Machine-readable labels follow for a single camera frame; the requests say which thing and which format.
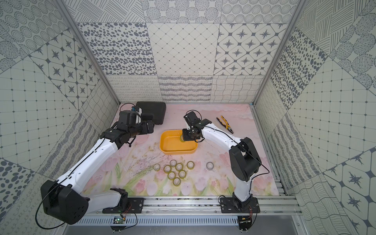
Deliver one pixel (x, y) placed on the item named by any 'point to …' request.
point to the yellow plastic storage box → (170, 143)
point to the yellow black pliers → (226, 125)
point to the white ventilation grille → (161, 221)
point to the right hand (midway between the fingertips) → (186, 139)
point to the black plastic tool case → (158, 109)
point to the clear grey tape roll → (209, 165)
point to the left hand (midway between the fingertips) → (145, 122)
